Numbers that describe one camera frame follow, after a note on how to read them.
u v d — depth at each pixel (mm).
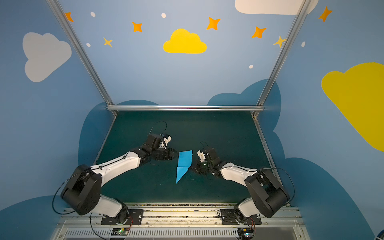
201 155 841
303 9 693
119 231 717
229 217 742
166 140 805
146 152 667
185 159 929
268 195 436
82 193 430
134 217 749
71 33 767
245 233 714
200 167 776
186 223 737
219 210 774
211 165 701
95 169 471
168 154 766
